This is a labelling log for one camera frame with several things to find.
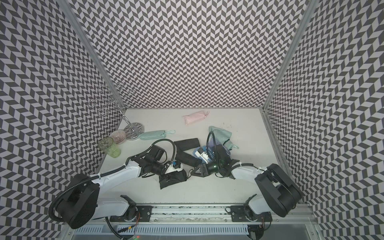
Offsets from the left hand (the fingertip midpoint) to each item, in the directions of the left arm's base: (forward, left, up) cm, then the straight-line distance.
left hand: (177, 176), depth 80 cm
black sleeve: (+21, -1, -3) cm, 21 cm away
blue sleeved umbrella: (+10, -15, +12) cm, 22 cm away
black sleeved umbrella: (+10, -6, -2) cm, 12 cm away
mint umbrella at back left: (+27, +20, +1) cm, 33 cm away
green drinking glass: (+21, +47, -2) cm, 52 cm away
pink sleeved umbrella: (+44, -9, -1) cm, 45 cm away
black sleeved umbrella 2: (-3, +1, +8) cm, 8 cm away
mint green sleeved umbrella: (+29, -28, -3) cm, 41 cm away
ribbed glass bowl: (+28, +43, -1) cm, 51 cm away
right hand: (-1, -9, +3) cm, 10 cm away
